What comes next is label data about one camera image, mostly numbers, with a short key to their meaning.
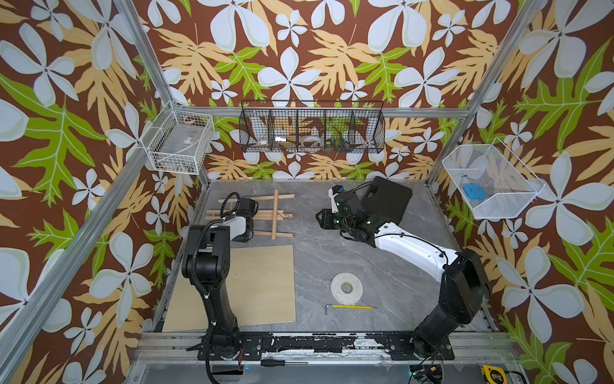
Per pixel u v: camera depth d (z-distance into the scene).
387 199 1.09
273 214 0.99
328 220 0.75
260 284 0.90
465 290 0.45
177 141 0.86
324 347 0.75
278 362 0.71
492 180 0.82
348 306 0.82
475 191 0.81
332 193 0.78
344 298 0.84
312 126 0.98
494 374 0.68
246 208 0.84
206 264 0.52
